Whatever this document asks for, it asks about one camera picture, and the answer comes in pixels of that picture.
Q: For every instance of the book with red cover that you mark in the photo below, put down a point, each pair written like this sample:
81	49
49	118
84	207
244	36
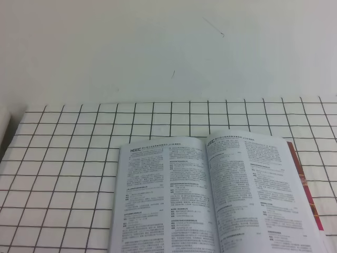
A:
235	191

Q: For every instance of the white black-grid tablecloth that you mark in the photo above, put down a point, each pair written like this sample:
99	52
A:
58	172

